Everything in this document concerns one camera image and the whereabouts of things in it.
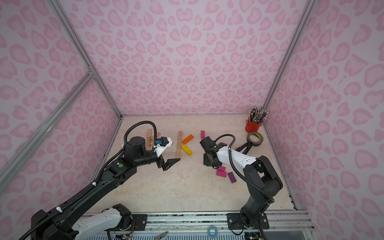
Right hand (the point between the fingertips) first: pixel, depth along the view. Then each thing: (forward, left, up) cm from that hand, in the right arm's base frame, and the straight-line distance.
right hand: (208, 162), depth 91 cm
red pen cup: (+26, -31, +2) cm, 40 cm away
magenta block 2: (-3, -8, -3) cm, 9 cm away
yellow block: (+11, +14, -3) cm, 18 cm away
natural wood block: (+22, +20, -2) cm, 30 cm away
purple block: (-8, -14, -3) cm, 17 cm away
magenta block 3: (-6, -8, -3) cm, 10 cm away
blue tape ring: (-33, 0, -1) cm, 33 cm away
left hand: (-6, +15, +22) cm, 27 cm away
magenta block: (+23, +3, -3) cm, 24 cm away
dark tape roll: (+15, -32, -3) cm, 35 cm away
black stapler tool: (+10, -25, -2) cm, 27 cm away
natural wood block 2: (+7, +20, -2) cm, 21 cm away
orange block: (+18, +14, -2) cm, 23 cm away
